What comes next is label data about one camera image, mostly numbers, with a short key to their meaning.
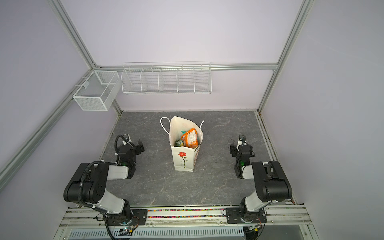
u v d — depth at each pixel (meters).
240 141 0.83
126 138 0.80
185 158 0.77
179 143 0.83
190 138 0.83
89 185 0.46
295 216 0.74
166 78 0.99
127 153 0.71
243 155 0.72
